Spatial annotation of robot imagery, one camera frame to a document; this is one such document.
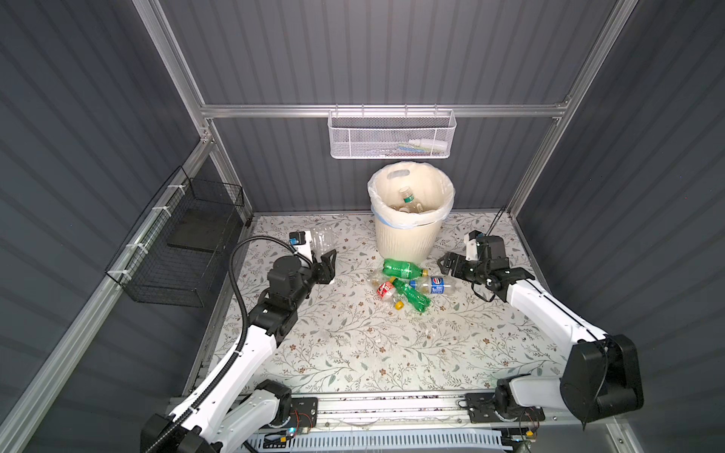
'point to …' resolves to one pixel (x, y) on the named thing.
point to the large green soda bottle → (403, 270)
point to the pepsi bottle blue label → (434, 284)
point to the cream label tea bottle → (406, 193)
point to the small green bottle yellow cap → (418, 300)
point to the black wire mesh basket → (177, 242)
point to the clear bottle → (323, 240)
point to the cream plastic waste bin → (410, 231)
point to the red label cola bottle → (386, 291)
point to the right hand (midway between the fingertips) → (453, 265)
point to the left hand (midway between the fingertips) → (326, 251)
